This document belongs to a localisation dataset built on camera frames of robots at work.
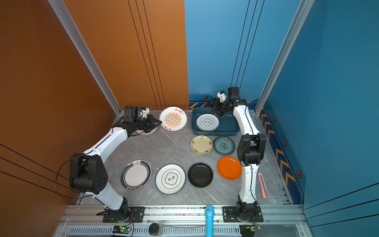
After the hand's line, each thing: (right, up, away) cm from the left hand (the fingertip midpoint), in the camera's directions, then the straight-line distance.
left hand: (162, 120), depth 86 cm
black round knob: (+2, -47, -24) cm, 52 cm away
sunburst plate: (-9, -7, -9) cm, 14 cm away
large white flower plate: (+5, -34, -1) cm, 34 cm away
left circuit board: (-17, -53, -15) cm, 58 cm away
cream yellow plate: (+24, -17, +15) cm, 33 cm away
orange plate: (+40, -28, +1) cm, 49 cm away
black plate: (+22, -32, +1) cm, 39 cm away
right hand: (+27, +8, +5) cm, 29 cm away
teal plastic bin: (+44, -3, +23) cm, 50 cm away
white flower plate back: (+29, -1, +25) cm, 38 cm away
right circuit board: (+47, -51, -16) cm, 72 cm away
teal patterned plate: (+39, -17, +13) cm, 45 cm away
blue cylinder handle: (+26, -48, -16) cm, 57 cm away
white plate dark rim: (-16, -32, +1) cm, 36 cm away
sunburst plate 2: (+6, +1, +3) cm, 7 cm away
